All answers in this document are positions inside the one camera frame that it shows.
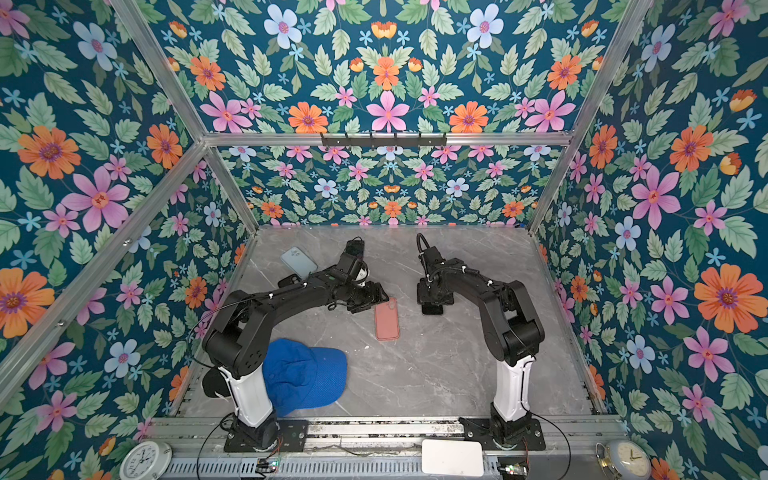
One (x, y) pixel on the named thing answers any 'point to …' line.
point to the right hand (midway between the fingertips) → (430, 297)
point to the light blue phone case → (298, 262)
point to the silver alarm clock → (629, 457)
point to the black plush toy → (215, 381)
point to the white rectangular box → (452, 458)
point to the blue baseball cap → (299, 377)
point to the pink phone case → (387, 320)
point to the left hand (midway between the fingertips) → (386, 295)
